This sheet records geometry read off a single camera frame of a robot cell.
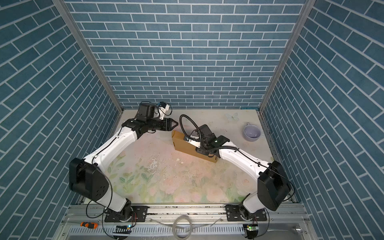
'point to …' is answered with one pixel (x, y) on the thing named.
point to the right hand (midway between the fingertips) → (199, 140)
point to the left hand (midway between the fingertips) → (176, 123)
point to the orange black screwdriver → (89, 224)
